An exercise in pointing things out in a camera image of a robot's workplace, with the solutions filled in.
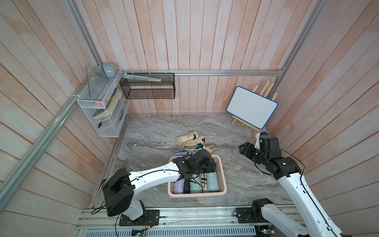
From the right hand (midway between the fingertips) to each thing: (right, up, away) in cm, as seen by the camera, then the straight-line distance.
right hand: (241, 147), depth 76 cm
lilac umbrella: (-34, -22, +2) cm, 40 cm away
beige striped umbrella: (-14, -4, +22) cm, 26 cm away
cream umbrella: (-33, +2, +22) cm, 39 cm away
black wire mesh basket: (-66, +39, +31) cm, 83 cm away
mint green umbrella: (-15, -19, +2) cm, 25 cm away
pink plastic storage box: (-10, -8, +2) cm, 14 cm away
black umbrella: (-29, -24, +5) cm, 38 cm away
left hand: (-16, -12, +1) cm, 20 cm away
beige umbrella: (-19, -21, +5) cm, 29 cm away
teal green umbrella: (-24, -23, +4) cm, 34 cm away
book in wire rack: (-71, +22, +3) cm, 75 cm away
